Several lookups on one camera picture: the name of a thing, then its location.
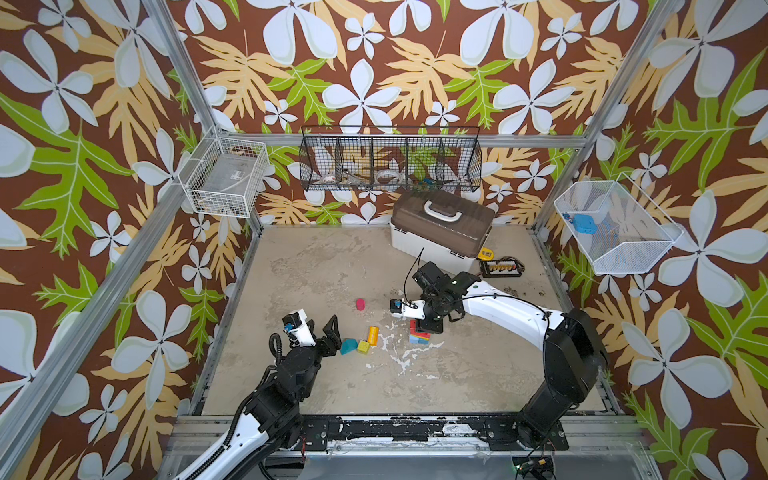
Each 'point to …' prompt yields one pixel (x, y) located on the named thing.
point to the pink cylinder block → (360, 304)
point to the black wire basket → (406, 159)
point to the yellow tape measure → (485, 254)
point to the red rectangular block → (413, 328)
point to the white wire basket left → (225, 178)
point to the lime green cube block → (363, 347)
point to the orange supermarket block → (373, 335)
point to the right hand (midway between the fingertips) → (416, 319)
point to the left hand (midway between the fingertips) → (325, 317)
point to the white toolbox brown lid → (444, 227)
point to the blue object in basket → (585, 223)
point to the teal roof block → (348, 345)
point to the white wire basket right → (617, 227)
